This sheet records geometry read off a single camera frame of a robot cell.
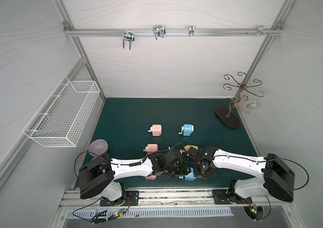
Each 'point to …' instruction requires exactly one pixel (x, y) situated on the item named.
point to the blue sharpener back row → (187, 129)
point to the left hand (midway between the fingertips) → (189, 174)
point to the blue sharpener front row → (190, 176)
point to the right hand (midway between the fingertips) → (197, 175)
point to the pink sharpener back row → (156, 130)
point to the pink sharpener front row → (151, 177)
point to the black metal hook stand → (231, 119)
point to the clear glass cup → (251, 107)
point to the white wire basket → (60, 119)
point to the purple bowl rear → (97, 147)
